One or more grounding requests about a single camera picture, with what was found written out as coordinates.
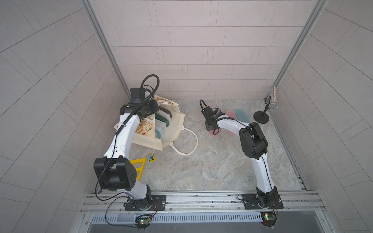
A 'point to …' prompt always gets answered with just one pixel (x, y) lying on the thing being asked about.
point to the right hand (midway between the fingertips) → (212, 125)
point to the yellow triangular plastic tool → (139, 170)
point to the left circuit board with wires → (143, 221)
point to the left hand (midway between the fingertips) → (160, 103)
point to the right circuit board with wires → (268, 219)
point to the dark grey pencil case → (165, 110)
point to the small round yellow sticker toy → (151, 157)
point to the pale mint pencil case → (161, 124)
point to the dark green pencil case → (162, 118)
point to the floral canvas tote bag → (181, 139)
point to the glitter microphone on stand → (262, 117)
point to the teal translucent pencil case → (242, 116)
